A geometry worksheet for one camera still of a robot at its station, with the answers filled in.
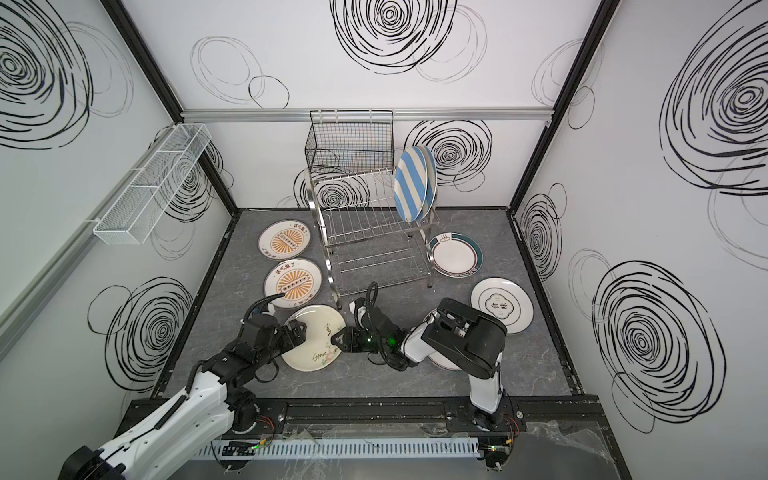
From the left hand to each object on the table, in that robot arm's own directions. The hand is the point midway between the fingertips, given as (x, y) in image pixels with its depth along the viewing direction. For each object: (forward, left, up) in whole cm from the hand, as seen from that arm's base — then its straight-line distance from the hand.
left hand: (300, 330), depth 85 cm
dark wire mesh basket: (+53, -12, +29) cm, 62 cm away
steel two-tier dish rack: (+33, -17, -3) cm, 38 cm away
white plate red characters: (-8, -39, +3) cm, 40 cm away
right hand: (-4, -10, 0) cm, 10 cm away
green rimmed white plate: (+31, -49, -3) cm, 58 cm away
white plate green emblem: (+13, -63, -3) cm, 64 cm away
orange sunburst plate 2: (+18, +5, -3) cm, 19 cm away
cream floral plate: (-6, -6, -1) cm, 8 cm away
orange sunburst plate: (+35, +15, -2) cm, 38 cm away
